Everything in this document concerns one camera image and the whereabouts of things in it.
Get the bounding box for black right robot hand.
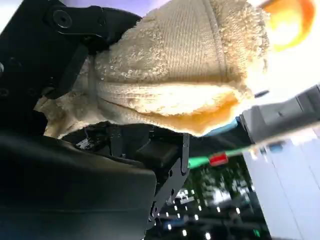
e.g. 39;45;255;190
0;0;191;240

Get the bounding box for beige towel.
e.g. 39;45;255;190
33;0;272;138

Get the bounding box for green and red strip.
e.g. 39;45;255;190
187;147;253;169

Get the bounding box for white cabinet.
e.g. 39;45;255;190
242;124;320;240

